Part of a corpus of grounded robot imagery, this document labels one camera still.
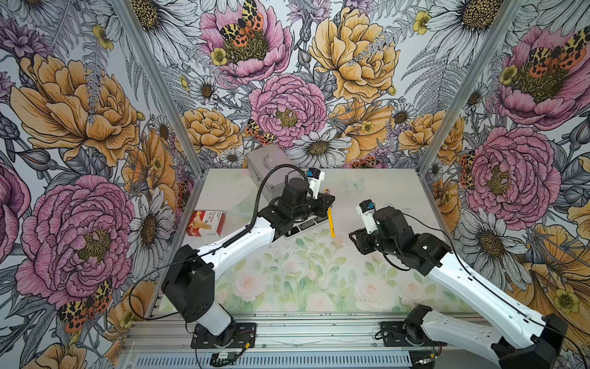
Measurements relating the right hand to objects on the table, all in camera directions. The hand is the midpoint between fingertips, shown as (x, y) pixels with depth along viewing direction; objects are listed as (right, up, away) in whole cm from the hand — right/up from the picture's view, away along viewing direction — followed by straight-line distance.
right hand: (356, 239), depth 75 cm
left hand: (-7, +11, +4) cm, 14 cm away
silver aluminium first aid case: (-36, +29, +31) cm, 56 cm away
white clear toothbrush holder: (-16, +3, +17) cm, 24 cm away
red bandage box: (-57, +2, +22) cm, 61 cm away
